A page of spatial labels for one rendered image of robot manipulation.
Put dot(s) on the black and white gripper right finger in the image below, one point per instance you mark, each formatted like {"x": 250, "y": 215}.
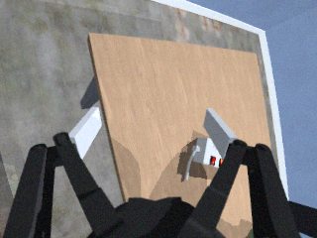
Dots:
{"x": 271, "y": 213}

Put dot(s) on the white power strip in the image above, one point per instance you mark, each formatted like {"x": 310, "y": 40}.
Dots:
{"x": 206, "y": 154}

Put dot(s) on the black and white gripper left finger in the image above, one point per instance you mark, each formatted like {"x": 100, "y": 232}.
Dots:
{"x": 31, "y": 212}

